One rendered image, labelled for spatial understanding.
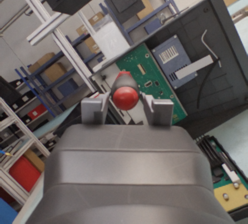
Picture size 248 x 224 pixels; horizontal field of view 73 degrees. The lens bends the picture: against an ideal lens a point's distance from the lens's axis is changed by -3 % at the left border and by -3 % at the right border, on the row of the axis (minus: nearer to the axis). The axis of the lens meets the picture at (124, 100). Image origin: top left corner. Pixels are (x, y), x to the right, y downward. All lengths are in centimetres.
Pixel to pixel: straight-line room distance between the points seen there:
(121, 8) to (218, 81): 186
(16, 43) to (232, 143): 519
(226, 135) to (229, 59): 13
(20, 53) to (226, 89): 510
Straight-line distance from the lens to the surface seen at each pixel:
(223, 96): 38
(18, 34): 523
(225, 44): 34
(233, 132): 34
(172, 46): 32
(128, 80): 15
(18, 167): 203
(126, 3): 214
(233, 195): 26
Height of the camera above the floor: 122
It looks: 15 degrees down
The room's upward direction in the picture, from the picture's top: 35 degrees counter-clockwise
